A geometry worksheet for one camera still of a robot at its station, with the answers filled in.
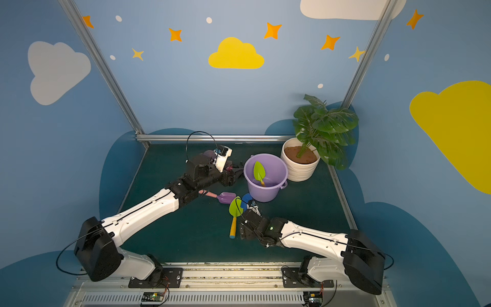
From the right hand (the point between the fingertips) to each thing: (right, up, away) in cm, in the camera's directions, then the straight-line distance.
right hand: (250, 223), depth 83 cm
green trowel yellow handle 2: (+5, +22, +14) cm, 27 cm away
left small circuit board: (-38, -25, -11) cm, 46 cm away
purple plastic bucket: (+14, +20, +20) cm, 32 cm away
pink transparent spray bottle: (-22, +31, +19) cm, 43 cm away
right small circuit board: (+24, -25, -11) cm, 37 cm away
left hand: (-6, +27, -7) cm, 28 cm away
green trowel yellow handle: (-7, +3, +10) cm, 13 cm away
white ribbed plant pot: (+26, +28, +16) cm, 42 cm away
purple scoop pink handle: (-14, +9, +15) cm, 22 cm away
